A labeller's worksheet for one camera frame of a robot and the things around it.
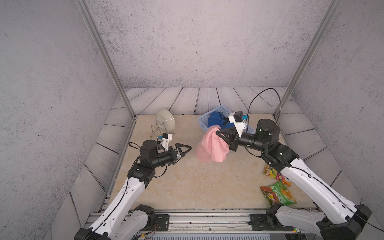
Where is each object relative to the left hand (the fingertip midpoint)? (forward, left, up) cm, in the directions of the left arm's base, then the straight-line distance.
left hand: (189, 152), depth 70 cm
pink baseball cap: (-4, -9, +10) cm, 14 cm away
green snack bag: (-13, -46, -22) cm, 52 cm away
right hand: (+1, -12, +13) cm, 18 cm away
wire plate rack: (+31, +26, -19) cm, 44 cm away
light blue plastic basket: (+40, -9, -21) cm, 46 cm away
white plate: (+31, +16, -11) cm, 36 cm away
